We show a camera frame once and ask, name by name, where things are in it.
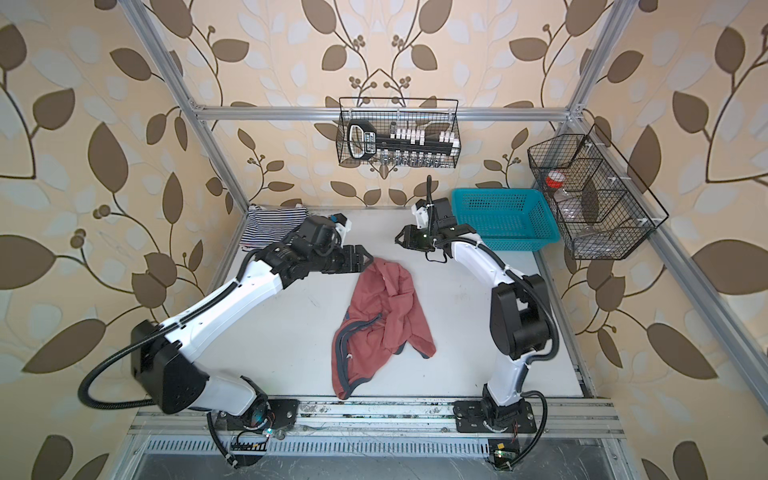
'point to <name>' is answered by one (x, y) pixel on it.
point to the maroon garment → (383, 315)
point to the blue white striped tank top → (267, 225)
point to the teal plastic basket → (507, 219)
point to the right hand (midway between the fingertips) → (402, 241)
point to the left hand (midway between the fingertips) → (367, 257)
